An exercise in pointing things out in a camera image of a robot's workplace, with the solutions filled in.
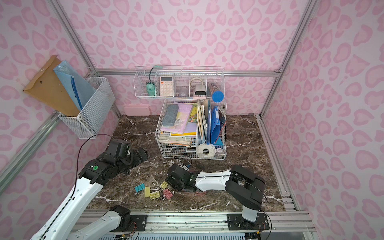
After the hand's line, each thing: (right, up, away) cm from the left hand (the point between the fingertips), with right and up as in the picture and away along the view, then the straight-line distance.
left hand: (141, 154), depth 74 cm
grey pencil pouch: (+12, +20, +14) cm, 27 cm away
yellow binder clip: (0, -22, +8) cm, 24 cm away
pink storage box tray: (+30, -23, +8) cm, 39 cm away
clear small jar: (+19, +36, +23) cm, 47 cm away
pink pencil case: (-21, +26, +45) cm, 56 cm away
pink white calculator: (+8, +39, +21) cm, 46 cm away
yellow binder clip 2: (+5, -23, +6) cm, 24 cm away
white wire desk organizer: (+25, +12, +14) cm, 31 cm away
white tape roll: (+36, -1, +19) cm, 41 cm away
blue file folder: (+38, +13, +14) cm, 43 cm away
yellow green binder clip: (+9, -19, +10) cm, 23 cm away
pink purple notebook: (+20, +24, +20) cm, 37 cm away
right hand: (+9, -16, +8) cm, 20 cm away
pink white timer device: (+29, +35, +17) cm, 49 cm away
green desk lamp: (-1, +38, +17) cm, 42 cm away
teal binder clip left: (-5, -21, +10) cm, 23 cm away
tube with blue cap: (+39, +32, +10) cm, 51 cm away
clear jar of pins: (+42, -3, +18) cm, 45 cm away
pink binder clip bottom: (+11, -23, +7) cm, 26 cm away
